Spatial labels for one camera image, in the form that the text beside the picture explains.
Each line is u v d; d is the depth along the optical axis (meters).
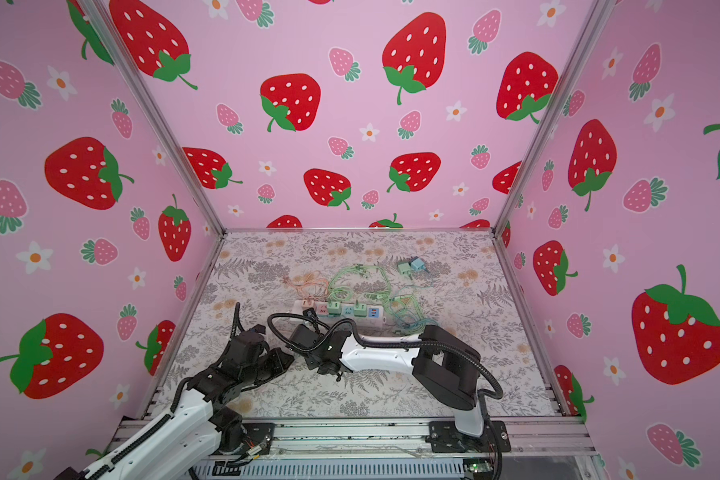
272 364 0.73
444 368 0.46
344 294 1.01
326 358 0.60
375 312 0.95
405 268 1.07
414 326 0.93
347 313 0.95
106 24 0.69
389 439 0.75
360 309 0.90
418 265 1.08
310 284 1.05
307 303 0.91
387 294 1.00
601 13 0.69
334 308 0.91
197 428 0.55
